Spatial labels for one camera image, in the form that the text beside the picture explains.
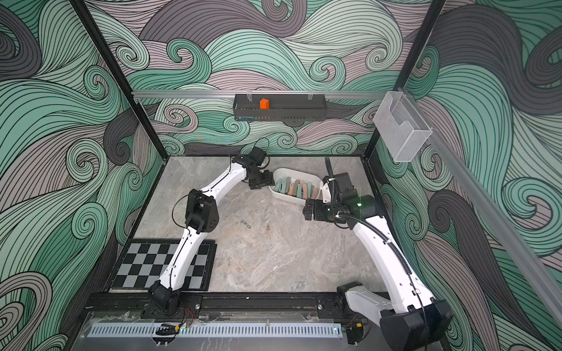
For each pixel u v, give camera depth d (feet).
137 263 2.61
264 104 2.95
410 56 2.68
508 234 1.59
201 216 2.13
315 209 2.11
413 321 1.17
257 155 2.82
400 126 2.50
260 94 3.11
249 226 3.09
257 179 2.95
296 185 3.42
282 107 3.13
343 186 1.79
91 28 2.44
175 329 2.29
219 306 2.44
